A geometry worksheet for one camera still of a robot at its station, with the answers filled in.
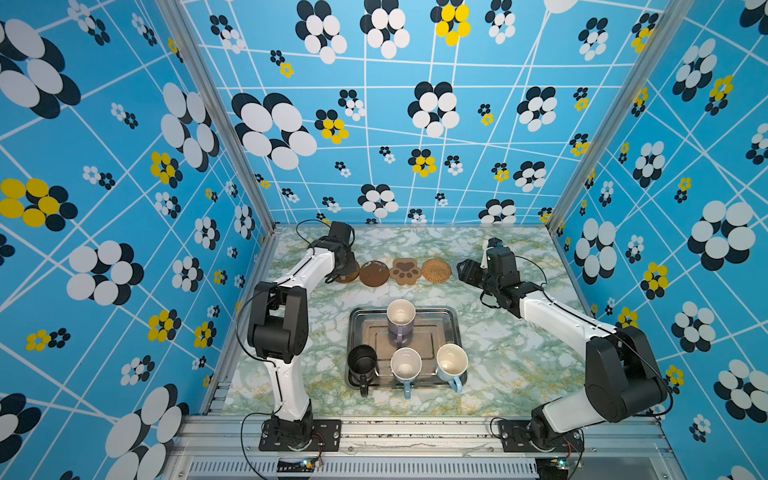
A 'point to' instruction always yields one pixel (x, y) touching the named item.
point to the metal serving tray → (433, 328)
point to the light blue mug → (406, 364)
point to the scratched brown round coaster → (374, 273)
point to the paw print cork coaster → (405, 271)
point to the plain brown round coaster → (350, 277)
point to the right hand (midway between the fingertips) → (466, 267)
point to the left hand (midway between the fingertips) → (346, 265)
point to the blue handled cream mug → (451, 364)
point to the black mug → (362, 359)
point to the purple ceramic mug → (401, 315)
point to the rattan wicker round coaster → (436, 270)
